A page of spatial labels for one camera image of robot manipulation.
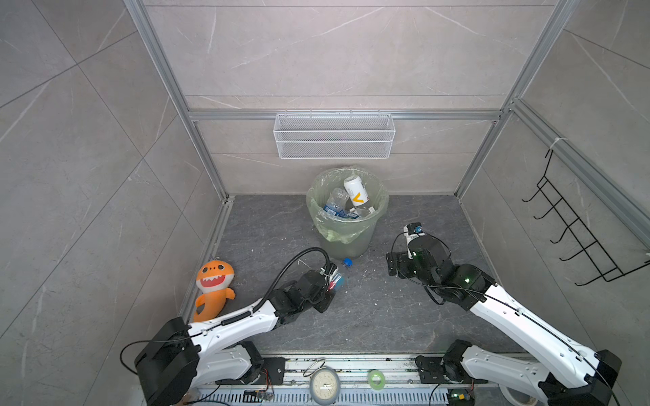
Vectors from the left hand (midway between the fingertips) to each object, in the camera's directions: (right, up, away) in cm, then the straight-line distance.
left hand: (331, 283), depth 82 cm
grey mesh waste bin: (+10, +10, +13) cm, 19 cm away
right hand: (+22, +11, -7) cm, 25 cm away
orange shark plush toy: (-40, +1, +2) cm, 40 cm away
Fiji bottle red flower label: (+2, +1, -4) cm, 5 cm away
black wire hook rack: (+66, +10, -23) cm, 71 cm away
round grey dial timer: (-2, -24, -14) cm, 28 cm away
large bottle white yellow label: (+9, +32, +8) cm, 34 cm away
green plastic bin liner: (+3, +18, -2) cm, 18 cm away
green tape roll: (+11, -26, -10) cm, 30 cm away
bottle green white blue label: (+11, +24, +7) cm, 28 cm away
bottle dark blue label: (+2, +28, +11) cm, 30 cm away
